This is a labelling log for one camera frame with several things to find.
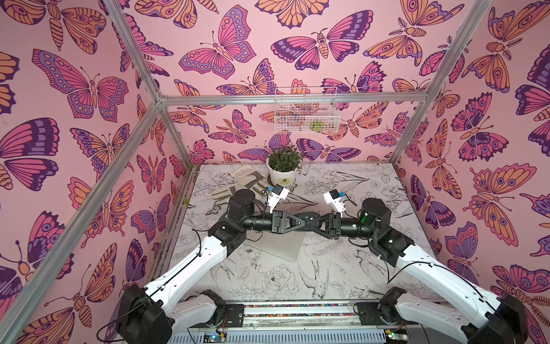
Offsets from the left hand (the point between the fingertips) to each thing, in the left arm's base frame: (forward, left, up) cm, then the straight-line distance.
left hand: (303, 225), depth 63 cm
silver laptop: (+7, +6, -29) cm, 30 cm away
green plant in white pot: (+38, +6, -13) cm, 40 cm away
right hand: (0, -2, 0) cm, 2 cm away
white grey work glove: (+45, +25, -27) cm, 58 cm away
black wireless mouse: (+2, 0, +2) cm, 3 cm away
